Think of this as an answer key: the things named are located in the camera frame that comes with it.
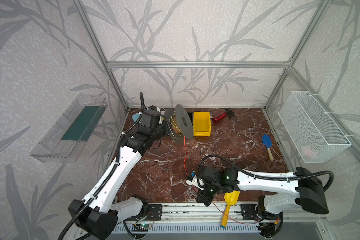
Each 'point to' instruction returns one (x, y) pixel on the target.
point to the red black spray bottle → (221, 115)
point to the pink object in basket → (306, 150)
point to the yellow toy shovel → (230, 198)
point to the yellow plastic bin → (201, 123)
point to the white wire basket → (317, 137)
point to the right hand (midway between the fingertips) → (196, 197)
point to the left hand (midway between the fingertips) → (174, 120)
